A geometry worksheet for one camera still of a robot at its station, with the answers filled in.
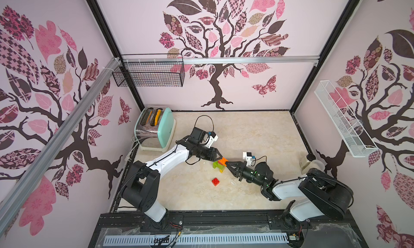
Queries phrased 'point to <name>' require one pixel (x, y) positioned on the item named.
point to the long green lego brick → (216, 164)
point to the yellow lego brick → (221, 171)
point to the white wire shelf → (351, 138)
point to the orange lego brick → (222, 161)
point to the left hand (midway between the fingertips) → (217, 159)
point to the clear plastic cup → (305, 165)
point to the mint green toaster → (154, 128)
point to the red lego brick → (215, 181)
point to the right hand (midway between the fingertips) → (224, 165)
